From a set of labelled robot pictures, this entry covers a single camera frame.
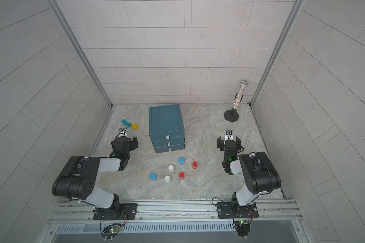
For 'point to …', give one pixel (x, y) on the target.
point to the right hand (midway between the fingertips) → (228, 135)
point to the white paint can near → (167, 178)
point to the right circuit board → (243, 227)
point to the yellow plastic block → (135, 126)
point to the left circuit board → (111, 231)
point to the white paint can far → (171, 168)
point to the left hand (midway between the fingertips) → (129, 135)
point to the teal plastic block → (125, 122)
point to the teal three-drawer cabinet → (166, 128)
